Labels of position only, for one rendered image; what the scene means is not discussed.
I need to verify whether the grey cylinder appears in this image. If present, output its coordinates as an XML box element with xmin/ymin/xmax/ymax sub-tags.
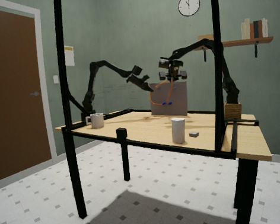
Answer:
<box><xmin>171</xmin><ymin>118</ymin><xmax>185</xmax><ymax>143</ymax></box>

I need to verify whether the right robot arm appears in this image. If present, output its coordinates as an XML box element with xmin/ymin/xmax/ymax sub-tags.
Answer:
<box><xmin>158</xmin><ymin>38</ymin><xmax>240</xmax><ymax>104</ymax></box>

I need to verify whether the grey cup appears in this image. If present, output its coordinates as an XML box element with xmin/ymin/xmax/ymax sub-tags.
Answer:
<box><xmin>85</xmin><ymin>113</ymin><xmax>104</xmax><ymax>129</ymax></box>

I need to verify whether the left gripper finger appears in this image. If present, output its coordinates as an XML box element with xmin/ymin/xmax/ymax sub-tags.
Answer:
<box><xmin>144</xmin><ymin>84</ymin><xmax>153</xmax><ymax>92</ymax></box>

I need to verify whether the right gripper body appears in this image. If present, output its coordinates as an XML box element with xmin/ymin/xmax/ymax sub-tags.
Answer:
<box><xmin>159</xmin><ymin>69</ymin><xmax>187</xmax><ymax>81</ymax></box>

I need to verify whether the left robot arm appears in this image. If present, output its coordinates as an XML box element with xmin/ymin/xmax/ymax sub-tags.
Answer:
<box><xmin>82</xmin><ymin>60</ymin><xmax>149</xmax><ymax>112</ymax></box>

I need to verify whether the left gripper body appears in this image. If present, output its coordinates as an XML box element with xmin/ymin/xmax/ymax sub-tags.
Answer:
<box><xmin>134</xmin><ymin>78</ymin><xmax>147</xmax><ymax>90</ymax></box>

